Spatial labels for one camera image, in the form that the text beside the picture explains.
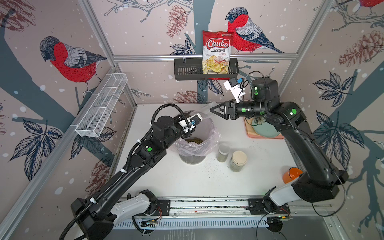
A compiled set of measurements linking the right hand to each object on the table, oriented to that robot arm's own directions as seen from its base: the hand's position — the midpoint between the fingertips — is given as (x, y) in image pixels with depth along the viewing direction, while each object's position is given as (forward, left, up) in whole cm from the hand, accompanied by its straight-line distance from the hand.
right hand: (214, 108), depth 58 cm
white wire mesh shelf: (+12, +59, -13) cm, 62 cm away
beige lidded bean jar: (-7, -15, -31) cm, 35 cm away
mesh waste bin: (-5, +10, -38) cm, 40 cm away
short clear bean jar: (-1, -8, -33) cm, 34 cm away
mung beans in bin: (+11, +9, -43) cm, 45 cm away
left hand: (+4, +9, -7) cm, 12 cm away
